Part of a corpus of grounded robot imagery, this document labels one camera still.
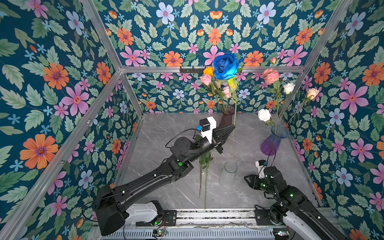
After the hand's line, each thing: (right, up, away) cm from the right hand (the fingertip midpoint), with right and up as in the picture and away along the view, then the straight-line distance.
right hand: (245, 178), depth 79 cm
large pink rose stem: (-8, +48, +8) cm, 49 cm away
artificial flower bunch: (-22, +7, +14) cm, 27 cm away
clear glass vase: (-10, +1, -2) cm, 10 cm away
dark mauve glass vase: (-7, +38, +17) cm, 42 cm away
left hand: (-12, +29, -30) cm, 43 cm away
